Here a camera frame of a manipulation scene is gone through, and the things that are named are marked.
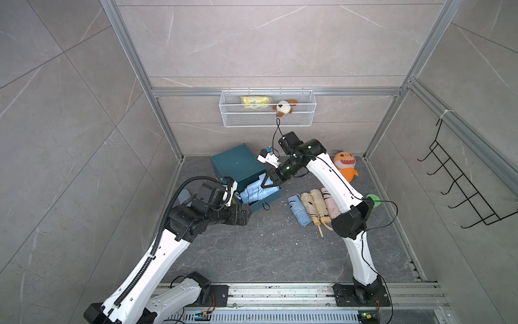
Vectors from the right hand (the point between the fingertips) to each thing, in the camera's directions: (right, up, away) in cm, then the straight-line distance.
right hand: (266, 184), depth 77 cm
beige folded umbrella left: (+20, -9, +16) cm, 27 cm away
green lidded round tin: (+53, -10, +18) cm, 57 cm away
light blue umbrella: (-4, -2, -2) cm, 5 cm away
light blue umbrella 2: (+16, -13, +15) cm, 25 cm away
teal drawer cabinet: (-12, +8, +11) cm, 18 cm away
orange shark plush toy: (+43, +10, +30) cm, 54 cm away
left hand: (-9, -8, -9) cm, 14 cm away
